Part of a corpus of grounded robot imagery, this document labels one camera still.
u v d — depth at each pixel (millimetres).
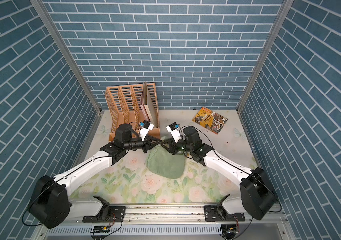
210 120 1129
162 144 755
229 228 707
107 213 685
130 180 847
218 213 660
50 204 408
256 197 421
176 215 743
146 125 681
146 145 678
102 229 720
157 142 754
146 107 828
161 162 786
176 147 706
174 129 692
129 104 1105
